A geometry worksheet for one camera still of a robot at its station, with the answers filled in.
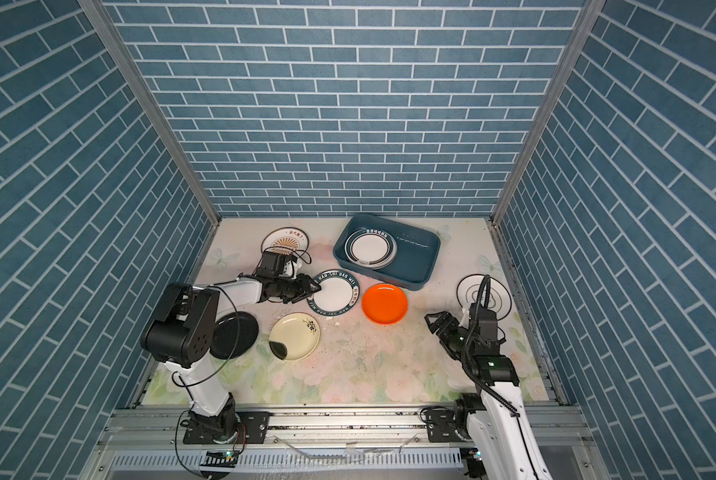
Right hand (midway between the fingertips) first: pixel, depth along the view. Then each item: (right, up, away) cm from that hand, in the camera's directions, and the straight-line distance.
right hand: (429, 320), depth 81 cm
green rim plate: (-16, +19, +28) cm, 38 cm away
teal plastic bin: (+2, +20, +29) cm, 35 cm away
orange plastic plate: (-11, +2, +16) cm, 19 cm away
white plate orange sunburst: (-48, +22, +32) cm, 62 cm away
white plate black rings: (+17, +6, +19) cm, 26 cm away
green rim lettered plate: (-27, +4, +19) cm, 33 cm away
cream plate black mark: (-39, -7, +8) cm, 41 cm away
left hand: (-34, +6, +15) cm, 37 cm away
